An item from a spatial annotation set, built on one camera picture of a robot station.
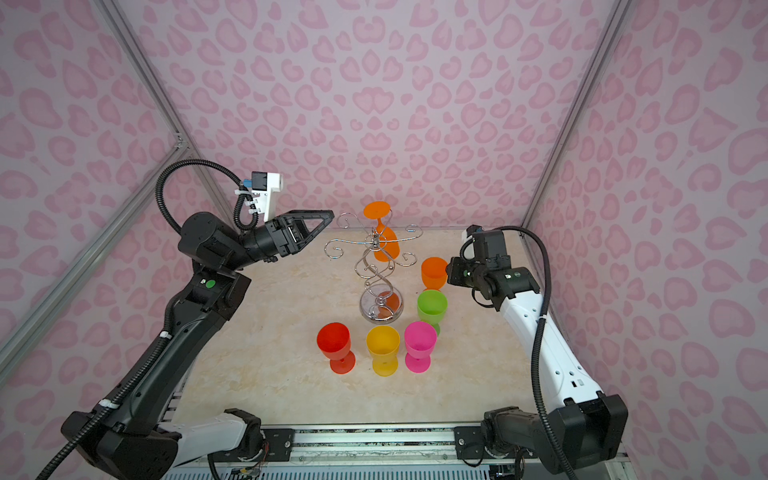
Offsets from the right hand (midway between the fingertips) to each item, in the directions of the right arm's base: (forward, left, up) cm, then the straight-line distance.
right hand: (451, 265), depth 77 cm
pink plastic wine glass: (-14, +8, -16) cm, 22 cm away
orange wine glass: (+4, +3, -9) cm, 10 cm away
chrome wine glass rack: (+3, +19, -23) cm, 31 cm away
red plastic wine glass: (-15, +31, -15) cm, 37 cm away
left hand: (-10, +25, +26) cm, 37 cm away
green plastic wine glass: (-3, +4, -16) cm, 17 cm away
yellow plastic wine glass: (-14, +18, -15) cm, 27 cm away
